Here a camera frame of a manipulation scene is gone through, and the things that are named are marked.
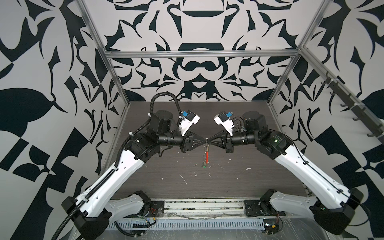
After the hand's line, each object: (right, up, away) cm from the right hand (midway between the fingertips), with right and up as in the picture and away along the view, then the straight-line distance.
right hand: (209, 141), depth 60 cm
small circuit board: (+30, -41, +11) cm, 52 cm away
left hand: (-2, +2, -1) cm, 3 cm away
